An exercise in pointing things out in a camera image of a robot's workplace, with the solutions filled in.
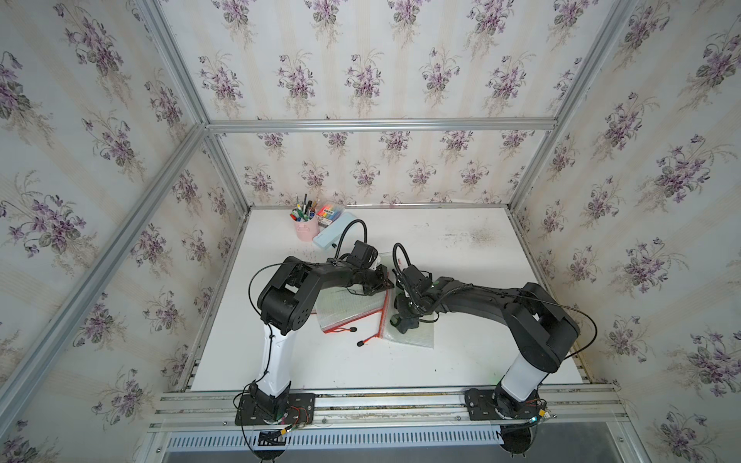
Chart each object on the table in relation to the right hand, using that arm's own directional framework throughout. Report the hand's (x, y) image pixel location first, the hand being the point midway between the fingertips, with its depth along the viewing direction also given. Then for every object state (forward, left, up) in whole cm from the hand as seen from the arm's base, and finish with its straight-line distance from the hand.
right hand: (409, 313), depth 92 cm
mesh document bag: (-7, -4, +1) cm, 8 cm away
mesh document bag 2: (0, +22, +2) cm, 22 cm away
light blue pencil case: (+29, +29, +4) cm, 41 cm away
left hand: (+9, +4, +2) cm, 10 cm away
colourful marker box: (+43, +31, +2) cm, 53 cm away
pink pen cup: (+28, +36, +12) cm, 47 cm away
